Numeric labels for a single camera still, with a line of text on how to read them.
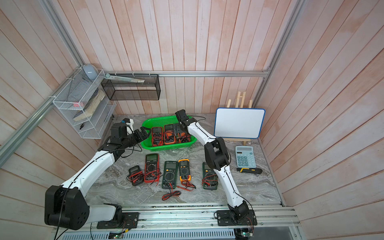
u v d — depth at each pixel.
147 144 1.01
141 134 0.75
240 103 0.87
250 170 0.89
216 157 0.63
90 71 0.83
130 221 0.73
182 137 1.01
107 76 0.90
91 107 0.80
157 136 1.00
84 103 0.74
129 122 0.76
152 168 0.88
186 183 0.84
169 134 1.02
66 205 0.42
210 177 0.84
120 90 1.06
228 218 0.74
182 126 0.78
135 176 0.84
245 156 0.95
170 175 0.86
